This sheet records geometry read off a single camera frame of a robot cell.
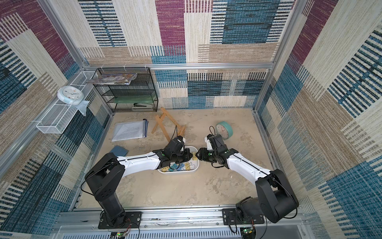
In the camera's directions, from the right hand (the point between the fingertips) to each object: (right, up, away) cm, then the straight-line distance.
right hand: (198, 153), depth 87 cm
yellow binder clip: (-2, -2, -4) cm, 5 cm away
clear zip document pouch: (-48, +12, +21) cm, 54 cm away
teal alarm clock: (+17, +13, +9) cm, 24 cm away
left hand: (-2, -1, +1) cm, 3 cm away
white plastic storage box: (-5, -7, +1) cm, 8 cm away
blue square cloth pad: (-50, 0, +9) cm, 51 cm away
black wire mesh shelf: (-50, +42, +22) cm, 69 cm away
